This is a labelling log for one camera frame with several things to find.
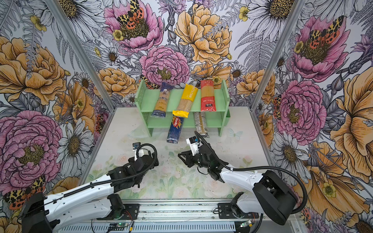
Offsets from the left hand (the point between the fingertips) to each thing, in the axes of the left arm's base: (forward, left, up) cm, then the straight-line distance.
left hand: (147, 157), depth 80 cm
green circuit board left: (-29, +12, -12) cm, 34 cm away
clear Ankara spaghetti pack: (+19, -30, +3) cm, 36 cm away
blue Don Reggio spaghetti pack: (+27, -8, +18) cm, 34 cm away
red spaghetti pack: (+25, -34, +18) cm, 46 cm away
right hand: (-1, -18, 0) cm, 18 cm away
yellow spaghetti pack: (+29, -23, +19) cm, 41 cm away
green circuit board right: (-29, -51, -12) cm, 60 cm away
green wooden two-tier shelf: (+24, -3, +16) cm, 29 cm away
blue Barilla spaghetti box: (+16, -14, +4) cm, 22 cm away
